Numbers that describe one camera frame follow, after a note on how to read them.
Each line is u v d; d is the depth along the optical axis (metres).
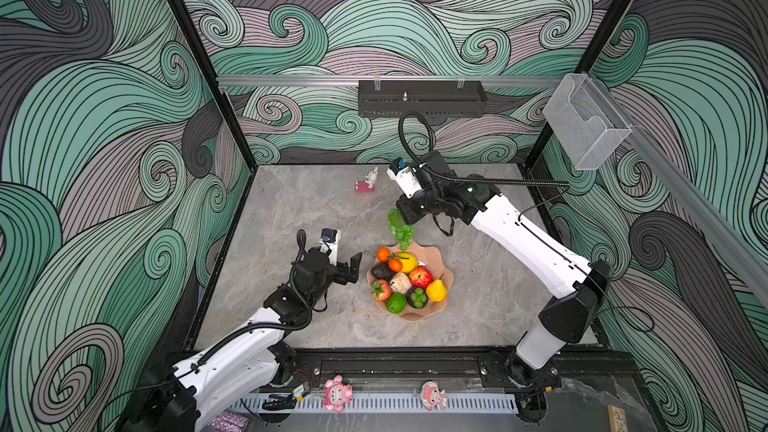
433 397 0.67
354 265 0.73
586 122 0.78
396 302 0.78
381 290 0.78
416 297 0.78
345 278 0.73
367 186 1.12
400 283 0.81
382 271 0.81
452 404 0.70
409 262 0.85
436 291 0.79
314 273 0.60
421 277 0.83
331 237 0.69
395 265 0.82
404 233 0.78
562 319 0.49
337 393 0.67
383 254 0.86
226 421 0.64
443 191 0.54
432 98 0.95
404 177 0.66
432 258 0.89
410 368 0.74
